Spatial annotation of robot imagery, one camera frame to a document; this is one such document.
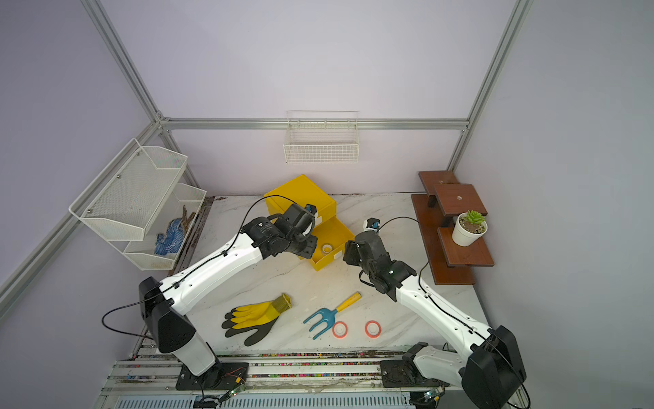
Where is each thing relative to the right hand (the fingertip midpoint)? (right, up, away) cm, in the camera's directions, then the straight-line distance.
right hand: (355, 249), depth 82 cm
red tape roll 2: (+4, -28, 0) cm, 28 cm away
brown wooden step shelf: (+31, -5, 0) cm, 31 cm away
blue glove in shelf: (-66, +1, +6) cm, 66 cm away
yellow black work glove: (-32, -22, 0) cm, 39 cm away
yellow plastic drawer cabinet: (-19, +21, +12) cm, 31 cm away
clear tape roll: (-10, -1, +9) cm, 13 cm away
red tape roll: (-5, -27, 0) cm, 27 cm away
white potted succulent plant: (+37, +7, -2) cm, 37 cm away
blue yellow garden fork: (-9, -23, +3) cm, 25 cm away
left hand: (-15, +1, -3) cm, 15 cm away
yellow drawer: (-8, +3, +16) cm, 19 cm away
